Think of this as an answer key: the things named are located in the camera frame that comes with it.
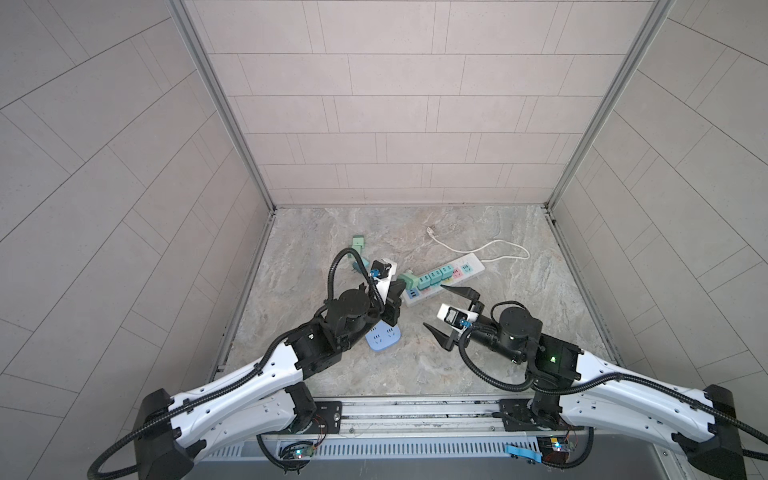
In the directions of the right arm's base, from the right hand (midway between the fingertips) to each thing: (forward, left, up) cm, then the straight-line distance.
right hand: (435, 305), depth 66 cm
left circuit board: (-23, +32, -18) cm, 44 cm away
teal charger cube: (+16, +1, -16) cm, 22 cm away
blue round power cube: (+1, +13, -19) cm, 23 cm away
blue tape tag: (-26, -17, -21) cm, 37 cm away
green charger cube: (+6, +5, +2) cm, 8 cm away
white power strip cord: (+40, -5, -21) cm, 45 cm away
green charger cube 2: (+34, +21, -18) cm, 44 cm away
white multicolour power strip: (+22, -14, -20) cm, 33 cm away
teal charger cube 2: (+17, -3, -16) cm, 24 cm away
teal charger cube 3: (+19, -7, -16) cm, 26 cm away
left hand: (+5, +5, +1) cm, 8 cm away
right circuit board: (-26, -25, -24) cm, 44 cm away
